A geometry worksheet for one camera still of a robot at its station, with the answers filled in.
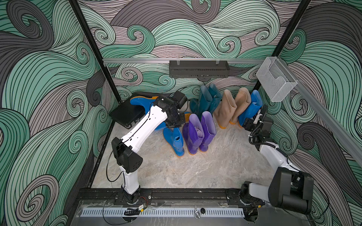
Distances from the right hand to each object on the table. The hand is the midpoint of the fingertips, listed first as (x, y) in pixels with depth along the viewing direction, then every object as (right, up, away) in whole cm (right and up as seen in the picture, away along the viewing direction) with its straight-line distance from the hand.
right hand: (251, 119), depth 85 cm
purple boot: (-37, -7, -13) cm, 40 cm away
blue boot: (+3, +10, -1) cm, 11 cm away
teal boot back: (-29, +10, +2) cm, 31 cm away
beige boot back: (-15, +4, +8) cm, 17 cm away
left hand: (-43, -2, -10) cm, 44 cm away
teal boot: (-20, +16, +5) cm, 26 cm away
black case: (-83, +3, +18) cm, 85 cm away
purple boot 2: (-29, -4, -14) cm, 33 cm away
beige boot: (-3, +14, +5) cm, 15 cm away
